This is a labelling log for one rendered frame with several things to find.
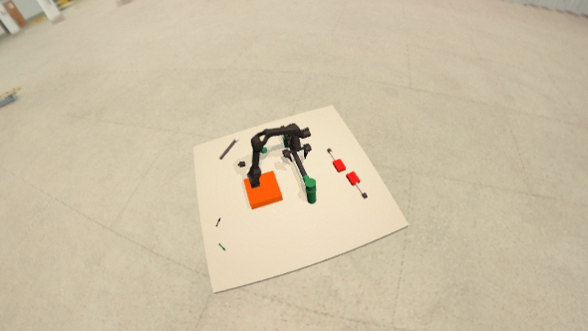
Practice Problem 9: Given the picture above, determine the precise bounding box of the green faceted cup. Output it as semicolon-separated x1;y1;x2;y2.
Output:
302;175;317;194

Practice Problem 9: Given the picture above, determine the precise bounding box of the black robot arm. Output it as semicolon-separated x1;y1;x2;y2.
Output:
247;123;311;189

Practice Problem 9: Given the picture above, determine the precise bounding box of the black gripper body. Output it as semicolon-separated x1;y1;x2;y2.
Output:
282;142;312;158

